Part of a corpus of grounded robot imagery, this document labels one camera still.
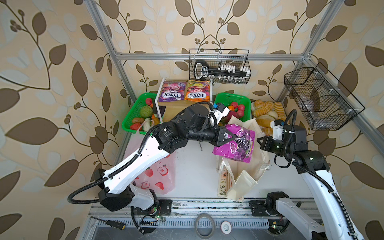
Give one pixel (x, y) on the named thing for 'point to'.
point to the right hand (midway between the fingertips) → (259, 141)
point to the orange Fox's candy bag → (198, 91)
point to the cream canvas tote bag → (243, 175)
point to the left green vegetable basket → (134, 111)
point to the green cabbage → (146, 111)
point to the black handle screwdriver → (113, 224)
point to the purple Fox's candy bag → (172, 91)
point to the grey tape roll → (199, 217)
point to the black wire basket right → (325, 103)
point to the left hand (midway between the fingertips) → (236, 136)
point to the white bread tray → (264, 111)
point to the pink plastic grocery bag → (160, 179)
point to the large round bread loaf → (264, 120)
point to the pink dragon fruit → (235, 113)
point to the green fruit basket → (226, 99)
